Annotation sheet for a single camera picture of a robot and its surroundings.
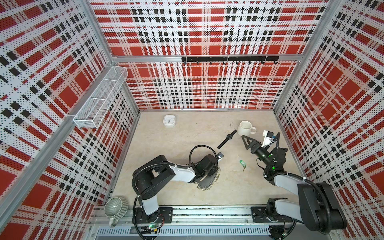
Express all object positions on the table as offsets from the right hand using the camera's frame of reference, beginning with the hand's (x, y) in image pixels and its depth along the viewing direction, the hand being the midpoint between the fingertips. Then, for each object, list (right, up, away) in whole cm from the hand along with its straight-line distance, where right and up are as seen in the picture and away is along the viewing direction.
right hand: (244, 138), depth 81 cm
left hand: (-16, -16, +10) cm, 25 cm away
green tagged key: (+3, -17, +10) cm, 20 cm away
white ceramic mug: (+8, +5, +23) cm, 24 cm away
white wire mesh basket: (-91, +15, +10) cm, 93 cm away
